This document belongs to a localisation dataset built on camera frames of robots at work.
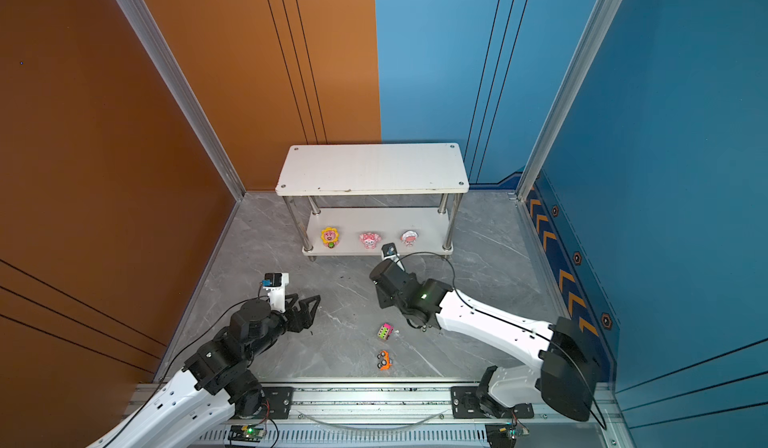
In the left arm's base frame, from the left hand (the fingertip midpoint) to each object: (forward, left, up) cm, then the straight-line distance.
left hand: (311, 295), depth 77 cm
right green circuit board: (-28, -48, -15) cm, 57 cm away
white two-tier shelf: (+49, -4, -14) cm, 51 cm away
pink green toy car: (-5, -19, -11) cm, 23 cm away
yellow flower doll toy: (+22, -1, -4) cm, 22 cm away
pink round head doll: (+21, -26, -3) cm, 34 cm away
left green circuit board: (-28, +14, -16) cm, 35 cm away
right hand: (+4, -19, 0) cm, 19 cm away
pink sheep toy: (+20, -14, -2) cm, 24 cm away
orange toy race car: (-13, -20, -11) cm, 26 cm away
